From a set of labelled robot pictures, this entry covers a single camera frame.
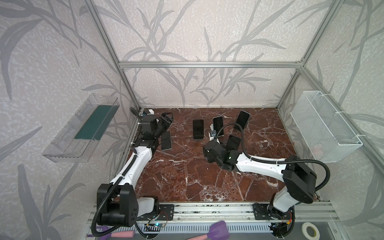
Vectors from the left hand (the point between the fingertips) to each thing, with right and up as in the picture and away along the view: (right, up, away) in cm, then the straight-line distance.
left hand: (173, 111), depth 81 cm
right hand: (+20, -17, +6) cm, 27 cm away
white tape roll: (+63, -56, -12) cm, 85 cm away
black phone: (-9, -20, +22) cm, 31 cm away
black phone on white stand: (+27, -8, +20) cm, 34 cm away
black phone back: (+13, -11, +21) cm, 27 cm away
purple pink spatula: (+23, -57, -12) cm, 62 cm away
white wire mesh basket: (+69, -12, -18) cm, 73 cm away
